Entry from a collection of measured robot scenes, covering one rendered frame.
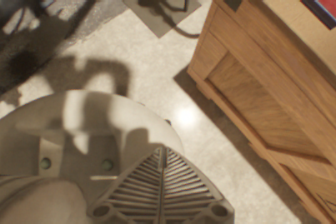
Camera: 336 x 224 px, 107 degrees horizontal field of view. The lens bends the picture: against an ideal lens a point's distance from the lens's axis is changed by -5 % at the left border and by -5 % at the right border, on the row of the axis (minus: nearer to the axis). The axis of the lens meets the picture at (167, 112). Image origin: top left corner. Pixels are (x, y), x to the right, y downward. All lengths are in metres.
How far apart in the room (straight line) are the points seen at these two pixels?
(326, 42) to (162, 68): 0.56
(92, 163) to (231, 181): 0.60
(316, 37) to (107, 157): 0.45
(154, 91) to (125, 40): 0.31
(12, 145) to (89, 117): 0.20
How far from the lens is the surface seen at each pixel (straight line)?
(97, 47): 0.83
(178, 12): 0.86
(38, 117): 0.40
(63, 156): 0.44
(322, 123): 0.38
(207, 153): 0.68
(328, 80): 0.31
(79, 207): 0.25
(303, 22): 0.30
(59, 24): 1.01
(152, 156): 0.16
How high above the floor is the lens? 0.64
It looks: 85 degrees down
